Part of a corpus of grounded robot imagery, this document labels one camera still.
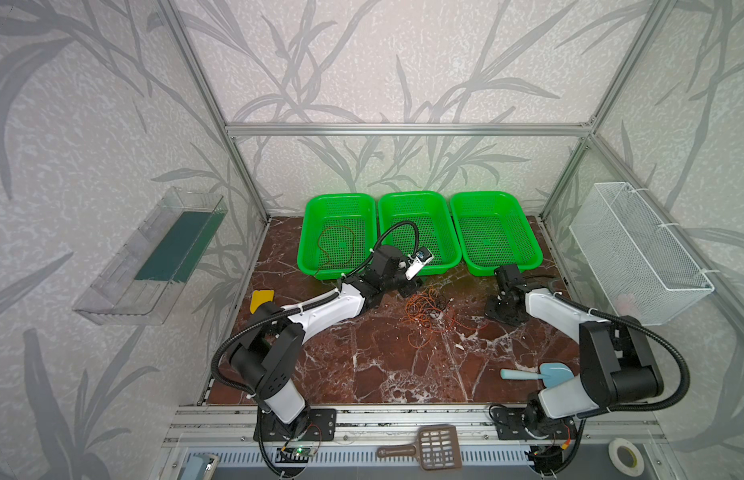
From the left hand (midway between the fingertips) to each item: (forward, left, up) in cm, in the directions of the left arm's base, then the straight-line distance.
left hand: (424, 261), depth 85 cm
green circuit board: (-45, +32, -17) cm, 58 cm away
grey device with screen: (-47, +51, -11) cm, 70 cm away
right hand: (-6, -23, -15) cm, 28 cm away
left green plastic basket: (+26, +30, -18) cm, 44 cm away
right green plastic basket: (+26, -31, -18) cm, 44 cm away
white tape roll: (-47, -47, -15) cm, 68 cm away
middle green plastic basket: (+35, -6, -16) cm, 39 cm away
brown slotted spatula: (-43, -2, -16) cm, 46 cm away
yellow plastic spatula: (-3, +52, -17) cm, 55 cm away
